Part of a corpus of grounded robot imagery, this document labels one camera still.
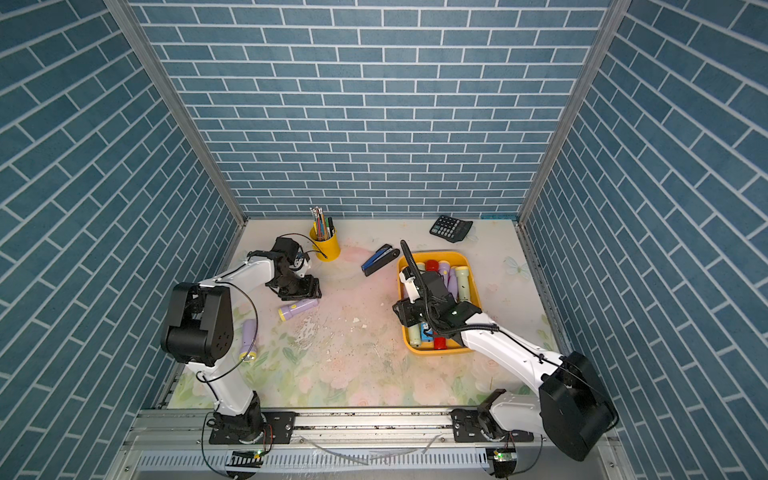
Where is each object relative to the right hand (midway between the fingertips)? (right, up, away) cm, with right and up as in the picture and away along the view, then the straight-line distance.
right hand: (401, 306), depth 83 cm
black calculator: (+20, +23, +32) cm, 45 cm away
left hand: (-27, +1, +12) cm, 29 cm away
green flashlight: (+20, +5, +12) cm, 24 cm away
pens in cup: (-27, +23, +20) cm, 41 cm away
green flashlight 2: (+4, -9, +4) cm, 11 cm away
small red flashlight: (+11, -12, +3) cm, 16 cm away
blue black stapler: (-7, +13, +23) cm, 27 cm away
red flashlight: (+10, +10, +16) cm, 21 cm away
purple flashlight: (-35, -3, +6) cm, 36 cm away
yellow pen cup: (-27, +15, +20) cm, 36 cm away
